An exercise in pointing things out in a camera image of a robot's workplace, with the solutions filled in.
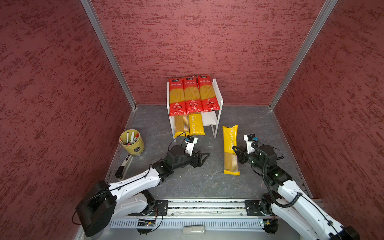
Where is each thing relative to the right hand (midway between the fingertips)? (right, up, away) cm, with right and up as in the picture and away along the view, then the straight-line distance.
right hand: (231, 150), depth 78 cm
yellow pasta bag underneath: (0, -4, 0) cm, 4 cm away
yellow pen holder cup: (-58, +3, +11) cm, 59 cm away
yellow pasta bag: (-19, +13, +8) cm, 25 cm away
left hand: (-14, -2, -2) cm, 15 cm away
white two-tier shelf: (-9, +18, +14) cm, 24 cm away
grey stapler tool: (-61, -11, +6) cm, 62 cm away
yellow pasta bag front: (-27, +13, +7) cm, 31 cm away
